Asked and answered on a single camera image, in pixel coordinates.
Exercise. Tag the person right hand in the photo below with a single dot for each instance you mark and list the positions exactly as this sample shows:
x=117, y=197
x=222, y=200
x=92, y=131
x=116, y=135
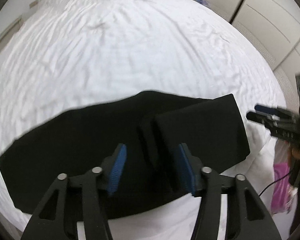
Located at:
x=293, y=153

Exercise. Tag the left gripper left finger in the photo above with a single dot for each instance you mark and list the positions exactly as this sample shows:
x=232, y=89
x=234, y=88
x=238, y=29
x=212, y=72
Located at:
x=70, y=200

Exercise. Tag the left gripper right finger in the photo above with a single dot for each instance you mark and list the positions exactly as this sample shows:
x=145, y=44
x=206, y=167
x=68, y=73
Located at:
x=247, y=216

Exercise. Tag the pink plastic bag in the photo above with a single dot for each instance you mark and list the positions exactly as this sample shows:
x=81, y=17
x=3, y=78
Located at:
x=284, y=193

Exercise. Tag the left wall switch plate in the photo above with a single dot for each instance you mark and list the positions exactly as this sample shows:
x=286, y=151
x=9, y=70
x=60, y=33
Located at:
x=33, y=4

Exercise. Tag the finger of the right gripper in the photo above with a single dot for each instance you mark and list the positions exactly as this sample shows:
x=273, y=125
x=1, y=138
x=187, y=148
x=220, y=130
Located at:
x=266, y=110
x=260, y=118

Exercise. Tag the black pants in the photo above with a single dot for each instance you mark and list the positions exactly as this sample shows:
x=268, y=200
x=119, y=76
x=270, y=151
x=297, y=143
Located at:
x=150, y=124

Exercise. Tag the white wardrobe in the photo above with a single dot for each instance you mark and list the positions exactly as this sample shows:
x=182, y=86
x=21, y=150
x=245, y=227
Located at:
x=271, y=26

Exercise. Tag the white bed sheet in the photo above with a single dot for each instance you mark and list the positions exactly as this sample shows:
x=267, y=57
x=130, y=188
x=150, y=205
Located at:
x=75, y=53

